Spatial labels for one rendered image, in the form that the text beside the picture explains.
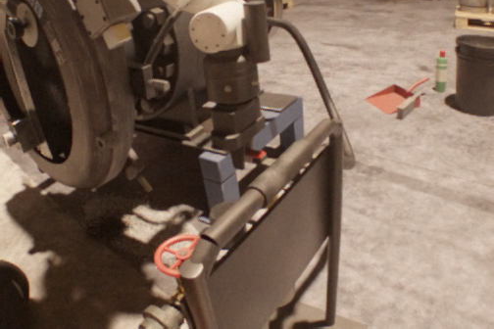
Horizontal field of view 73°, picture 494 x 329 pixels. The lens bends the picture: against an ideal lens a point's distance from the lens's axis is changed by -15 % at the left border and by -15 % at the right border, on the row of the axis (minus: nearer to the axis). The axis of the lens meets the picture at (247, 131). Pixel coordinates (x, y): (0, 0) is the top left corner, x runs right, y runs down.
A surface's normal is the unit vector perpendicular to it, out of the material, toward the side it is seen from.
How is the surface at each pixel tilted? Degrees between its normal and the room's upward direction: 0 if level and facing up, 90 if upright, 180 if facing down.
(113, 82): 91
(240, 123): 90
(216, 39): 90
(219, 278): 90
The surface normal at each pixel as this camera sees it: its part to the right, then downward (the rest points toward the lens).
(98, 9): -0.55, 0.42
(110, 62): 0.80, 0.07
